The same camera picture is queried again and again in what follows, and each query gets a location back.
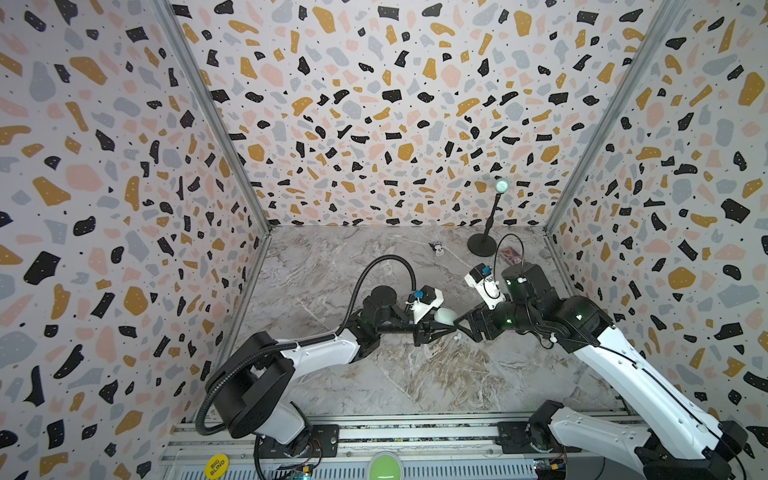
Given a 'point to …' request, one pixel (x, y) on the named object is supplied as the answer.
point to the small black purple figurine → (437, 247)
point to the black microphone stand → (485, 245)
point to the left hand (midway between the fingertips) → (458, 320)
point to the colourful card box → (511, 255)
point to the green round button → (385, 465)
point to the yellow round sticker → (216, 467)
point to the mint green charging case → (445, 315)
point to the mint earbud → (459, 336)
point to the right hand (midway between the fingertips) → (465, 312)
